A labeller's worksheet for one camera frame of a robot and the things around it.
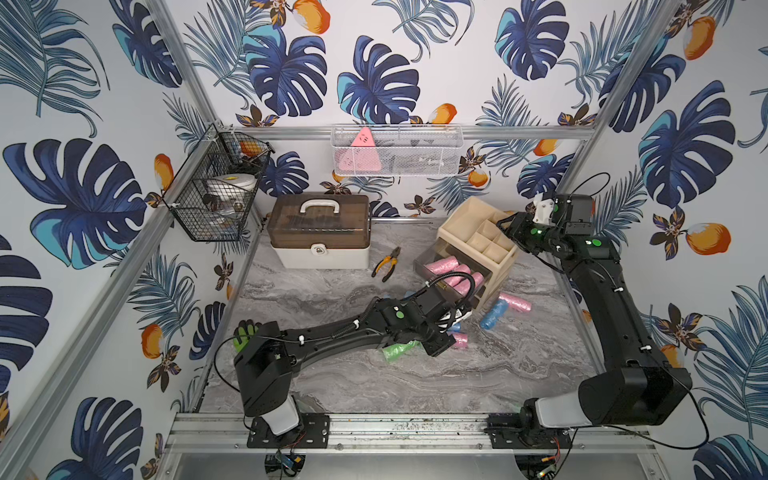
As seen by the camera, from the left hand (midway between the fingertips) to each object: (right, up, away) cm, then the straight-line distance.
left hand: (448, 329), depth 75 cm
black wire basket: (-63, +35, +6) cm, 73 cm away
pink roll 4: (+26, +4, +20) cm, 33 cm away
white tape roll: (-57, +38, +4) cm, 68 cm away
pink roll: (0, +16, +10) cm, 19 cm away
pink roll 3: (+6, +15, +8) cm, 18 cm away
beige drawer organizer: (+9, +26, +10) cm, 29 cm away
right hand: (+14, +27, +2) cm, 31 cm away
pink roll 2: (+7, -6, +12) cm, 15 cm away
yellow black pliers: (-13, +18, +33) cm, 40 cm away
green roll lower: (-14, -9, +9) cm, 19 cm away
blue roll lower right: (+5, -3, +14) cm, 16 cm away
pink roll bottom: (+5, +10, +5) cm, 13 cm away
